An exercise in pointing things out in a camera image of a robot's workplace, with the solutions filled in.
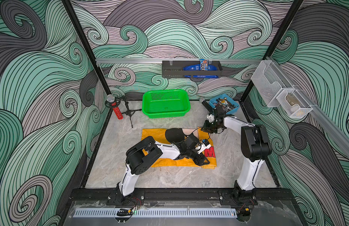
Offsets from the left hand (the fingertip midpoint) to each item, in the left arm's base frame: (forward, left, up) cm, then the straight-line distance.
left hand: (208, 159), depth 83 cm
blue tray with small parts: (+50, -27, -4) cm, 57 cm away
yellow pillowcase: (+18, +31, -3) cm, 36 cm away
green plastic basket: (+49, +27, -4) cm, 56 cm away
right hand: (+22, -1, -2) cm, 22 cm away
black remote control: (+44, -8, -2) cm, 45 cm away
